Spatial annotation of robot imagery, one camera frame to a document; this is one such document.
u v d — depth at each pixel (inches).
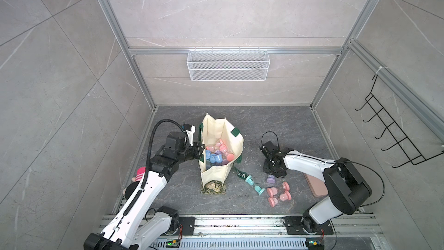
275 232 28.7
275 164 26.1
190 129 27.0
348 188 17.5
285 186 32.3
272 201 30.1
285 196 31.6
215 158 33.8
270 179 32.9
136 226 16.7
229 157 33.7
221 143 37.3
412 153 24.1
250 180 33.0
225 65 39.6
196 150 25.9
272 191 31.4
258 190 32.0
